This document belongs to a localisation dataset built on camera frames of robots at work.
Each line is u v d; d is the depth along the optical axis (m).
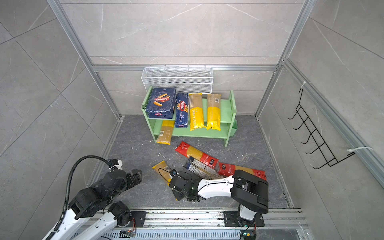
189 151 0.98
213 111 0.80
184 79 1.00
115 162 0.62
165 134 0.90
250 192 0.42
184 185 0.63
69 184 0.47
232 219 0.75
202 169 0.88
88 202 0.46
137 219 0.73
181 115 0.78
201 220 0.75
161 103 0.82
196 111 0.80
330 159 0.59
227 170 0.86
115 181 0.51
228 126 0.82
